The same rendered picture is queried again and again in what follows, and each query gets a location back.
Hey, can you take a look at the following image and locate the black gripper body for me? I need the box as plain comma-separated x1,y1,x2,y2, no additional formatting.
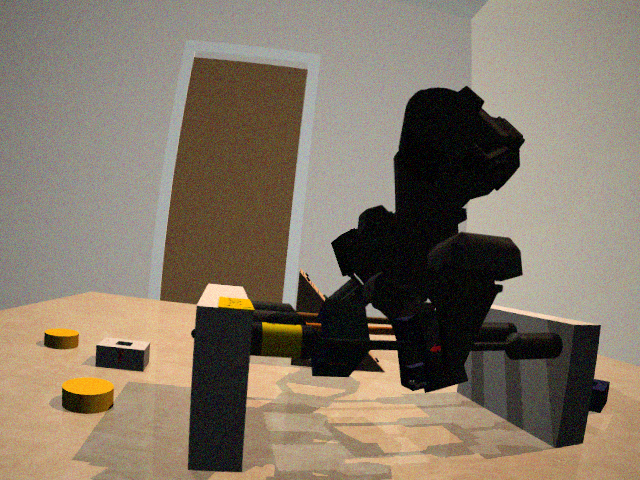
363,191,523,303

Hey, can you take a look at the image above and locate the short orange and brown cylinder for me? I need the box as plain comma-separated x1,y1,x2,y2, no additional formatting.
44,328,79,350
62,377,114,414

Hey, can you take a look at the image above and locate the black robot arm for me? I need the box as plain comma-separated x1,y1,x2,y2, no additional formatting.
323,86,526,301

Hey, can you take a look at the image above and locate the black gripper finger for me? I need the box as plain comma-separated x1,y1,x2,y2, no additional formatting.
421,281,503,379
371,300,435,337

